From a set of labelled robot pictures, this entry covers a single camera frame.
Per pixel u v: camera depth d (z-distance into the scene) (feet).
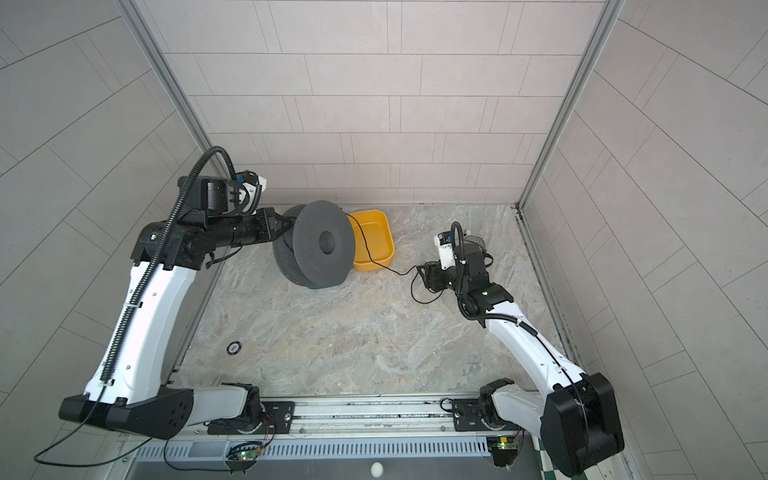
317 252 2.10
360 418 2.37
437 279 2.32
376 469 1.93
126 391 1.17
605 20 2.36
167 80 2.66
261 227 1.83
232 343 2.71
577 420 1.25
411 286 3.14
